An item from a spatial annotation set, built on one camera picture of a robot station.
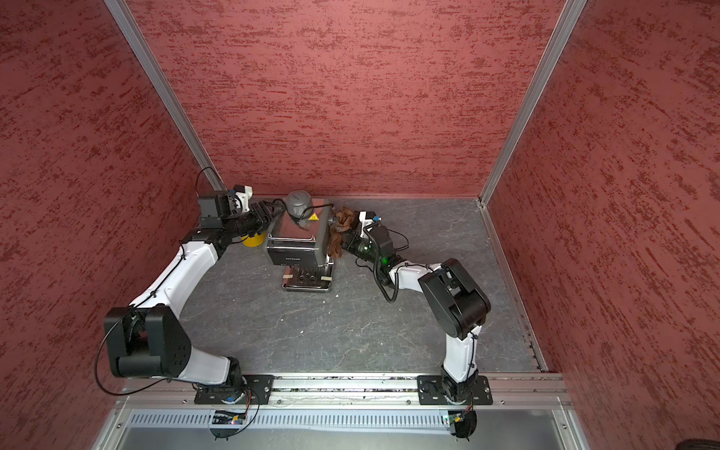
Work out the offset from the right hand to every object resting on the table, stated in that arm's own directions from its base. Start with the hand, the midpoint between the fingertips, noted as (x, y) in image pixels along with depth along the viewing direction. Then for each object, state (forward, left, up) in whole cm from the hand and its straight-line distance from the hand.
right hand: (332, 238), depth 88 cm
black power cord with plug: (-2, +6, +14) cm, 16 cm away
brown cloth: (+3, -4, +6) cm, 8 cm away
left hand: (+2, +15, +9) cm, 17 cm away
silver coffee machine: (-6, +8, +7) cm, 13 cm away
